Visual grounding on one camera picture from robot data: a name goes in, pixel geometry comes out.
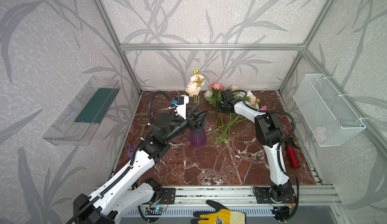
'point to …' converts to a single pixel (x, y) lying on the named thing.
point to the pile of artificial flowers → (224, 120)
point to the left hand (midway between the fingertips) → (205, 106)
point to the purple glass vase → (198, 136)
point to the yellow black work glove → (220, 215)
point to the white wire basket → (329, 118)
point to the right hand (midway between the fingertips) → (218, 103)
